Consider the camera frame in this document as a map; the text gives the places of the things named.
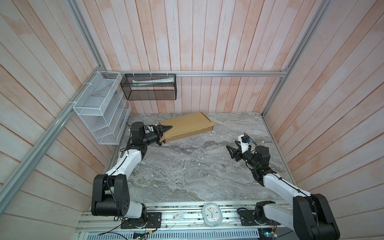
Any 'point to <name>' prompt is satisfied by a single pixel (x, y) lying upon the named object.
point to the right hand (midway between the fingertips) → (232, 143)
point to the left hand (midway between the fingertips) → (173, 130)
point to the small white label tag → (178, 215)
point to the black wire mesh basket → (149, 86)
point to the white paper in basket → (140, 82)
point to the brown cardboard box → (186, 126)
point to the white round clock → (212, 214)
